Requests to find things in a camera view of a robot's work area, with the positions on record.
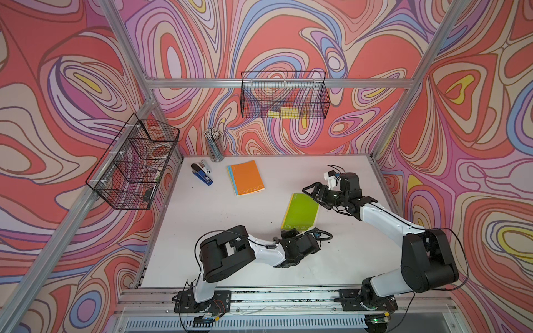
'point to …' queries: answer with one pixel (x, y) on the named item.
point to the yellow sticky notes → (285, 112)
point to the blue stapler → (201, 175)
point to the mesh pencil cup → (213, 136)
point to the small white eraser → (205, 166)
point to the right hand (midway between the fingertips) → (309, 198)
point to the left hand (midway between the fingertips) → (296, 231)
